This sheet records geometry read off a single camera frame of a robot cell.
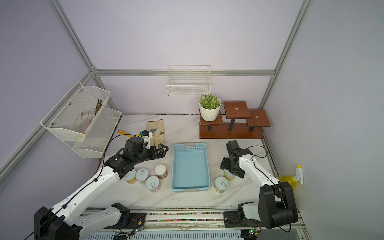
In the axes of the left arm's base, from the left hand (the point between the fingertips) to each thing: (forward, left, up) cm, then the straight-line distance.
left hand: (160, 150), depth 79 cm
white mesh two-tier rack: (+12, +43, +12) cm, 46 cm away
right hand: (-6, -39, -14) cm, 42 cm away
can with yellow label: (-8, -38, -13) cm, 41 cm away
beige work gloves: (+31, +11, -17) cm, 37 cm away
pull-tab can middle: (-8, +12, -13) cm, 20 cm away
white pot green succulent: (+24, -27, +10) cm, 38 cm away
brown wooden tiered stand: (+25, -51, -5) cm, 57 cm away
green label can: (-13, -33, -13) cm, 38 cm away
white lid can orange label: (-6, +1, -12) cm, 14 cm away
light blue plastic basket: (-4, -15, -19) cm, 25 cm away
